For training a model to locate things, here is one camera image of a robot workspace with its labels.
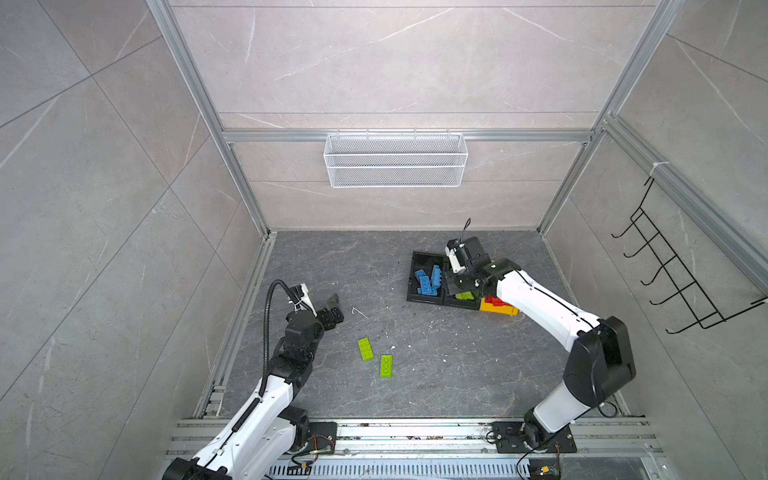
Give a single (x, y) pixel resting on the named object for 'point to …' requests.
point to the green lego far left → (365, 349)
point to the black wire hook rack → (691, 295)
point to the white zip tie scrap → (353, 308)
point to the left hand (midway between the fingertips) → (321, 294)
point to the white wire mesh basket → (395, 160)
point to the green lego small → (386, 366)
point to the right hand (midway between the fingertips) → (449, 278)
